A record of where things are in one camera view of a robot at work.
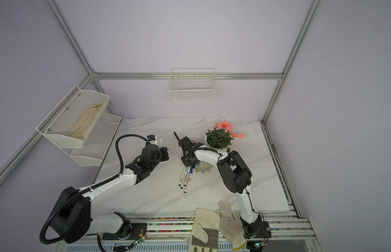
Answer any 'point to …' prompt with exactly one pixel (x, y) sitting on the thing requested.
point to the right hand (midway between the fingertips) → (187, 160)
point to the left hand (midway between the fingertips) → (166, 149)
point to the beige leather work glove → (205, 231)
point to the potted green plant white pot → (218, 138)
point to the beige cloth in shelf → (80, 126)
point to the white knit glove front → (231, 226)
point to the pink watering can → (229, 126)
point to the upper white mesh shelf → (69, 124)
